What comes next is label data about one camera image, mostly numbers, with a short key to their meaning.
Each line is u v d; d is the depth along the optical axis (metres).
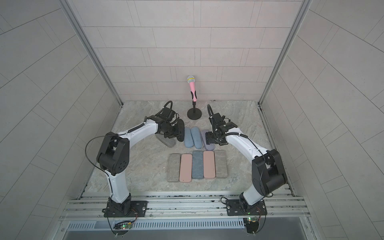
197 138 0.94
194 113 1.10
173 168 0.82
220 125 0.64
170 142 0.91
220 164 0.83
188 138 0.94
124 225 0.65
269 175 0.43
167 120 0.74
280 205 0.73
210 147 0.90
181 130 0.96
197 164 0.83
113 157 0.49
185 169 0.81
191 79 0.94
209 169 0.83
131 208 0.68
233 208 0.71
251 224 0.69
